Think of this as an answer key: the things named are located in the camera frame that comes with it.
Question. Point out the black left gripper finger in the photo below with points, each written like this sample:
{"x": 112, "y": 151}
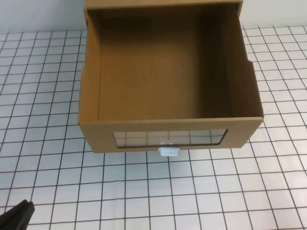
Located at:
{"x": 18, "y": 217}

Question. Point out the brown cardboard shoebox cabinet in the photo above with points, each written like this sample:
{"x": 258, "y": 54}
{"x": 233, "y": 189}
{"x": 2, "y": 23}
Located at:
{"x": 114, "y": 4}

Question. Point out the brown cardboard drawer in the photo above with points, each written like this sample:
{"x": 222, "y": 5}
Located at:
{"x": 172, "y": 76}

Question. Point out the white drawer handle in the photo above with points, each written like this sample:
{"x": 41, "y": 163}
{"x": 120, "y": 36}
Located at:
{"x": 168, "y": 152}

